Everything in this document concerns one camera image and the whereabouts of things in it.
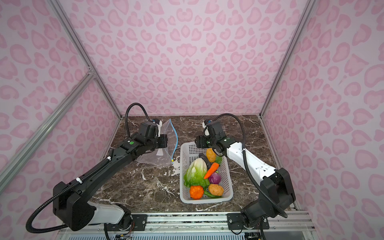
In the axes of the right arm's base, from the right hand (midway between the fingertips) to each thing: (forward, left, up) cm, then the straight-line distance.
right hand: (200, 138), depth 82 cm
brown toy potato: (-23, -9, -14) cm, 28 cm away
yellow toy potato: (-3, -6, -13) cm, 15 cm away
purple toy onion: (-17, -8, -12) cm, 23 cm away
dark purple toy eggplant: (-7, -4, -15) cm, 17 cm away
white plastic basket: (+1, +8, -16) cm, 17 cm away
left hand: (-1, +17, +3) cm, 17 cm away
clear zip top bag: (-2, +24, -18) cm, 30 cm away
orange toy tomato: (-24, +2, -12) cm, 28 cm away
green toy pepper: (-24, -5, -17) cm, 30 cm away
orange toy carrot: (-12, -7, -12) cm, 18 cm away
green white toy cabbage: (-16, +2, -10) cm, 19 cm away
